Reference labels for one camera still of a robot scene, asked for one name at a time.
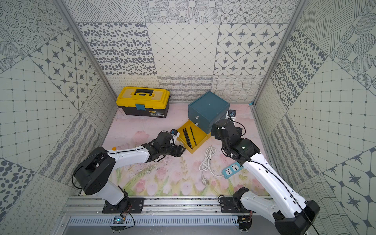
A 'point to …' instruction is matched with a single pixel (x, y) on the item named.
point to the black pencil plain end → (187, 137)
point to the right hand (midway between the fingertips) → (224, 128)
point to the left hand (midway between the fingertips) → (181, 145)
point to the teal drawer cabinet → (206, 110)
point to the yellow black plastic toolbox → (146, 101)
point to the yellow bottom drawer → (192, 136)
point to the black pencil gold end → (193, 135)
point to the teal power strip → (231, 169)
